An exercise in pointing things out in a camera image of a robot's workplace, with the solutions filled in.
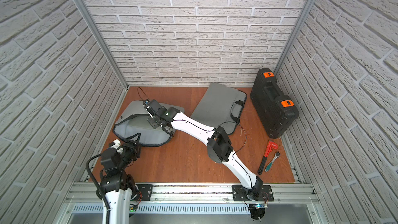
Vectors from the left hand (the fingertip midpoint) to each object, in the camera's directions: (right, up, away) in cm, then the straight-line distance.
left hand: (142, 135), depth 79 cm
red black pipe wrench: (+72, -8, +9) cm, 73 cm away
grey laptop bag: (-7, +8, +3) cm, 11 cm away
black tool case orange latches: (+71, +12, +3) cm, 72 cm away
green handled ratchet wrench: (+74, -12, +7) cm, 75 cm away
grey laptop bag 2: (+43, +14, +24) cm, 51 cm away
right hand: (+5, +9, +7) cm, 13 cm away
